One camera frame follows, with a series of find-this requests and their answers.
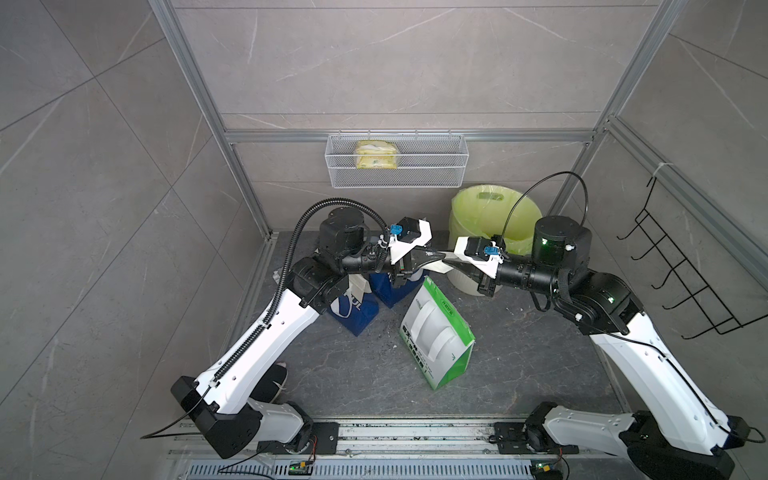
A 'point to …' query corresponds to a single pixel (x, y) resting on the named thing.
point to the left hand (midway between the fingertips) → (443, 249)
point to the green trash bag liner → (484, 210)
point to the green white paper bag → (437, 338)
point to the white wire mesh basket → (423, 161)
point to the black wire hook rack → (684, 274)
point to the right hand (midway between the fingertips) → (452, 251)
